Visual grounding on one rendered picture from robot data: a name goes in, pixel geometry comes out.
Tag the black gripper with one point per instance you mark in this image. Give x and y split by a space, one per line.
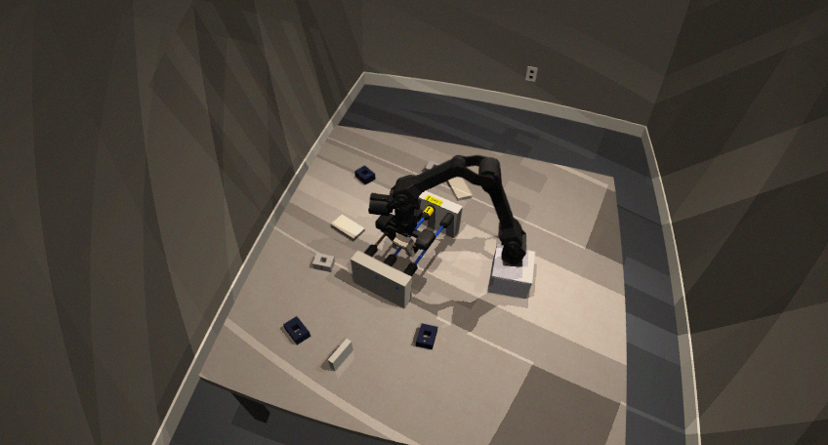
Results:
390 226

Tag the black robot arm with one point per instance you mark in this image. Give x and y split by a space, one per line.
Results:
404 200

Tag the beige flat rectangular block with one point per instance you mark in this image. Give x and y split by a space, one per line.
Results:
347 227
459 188

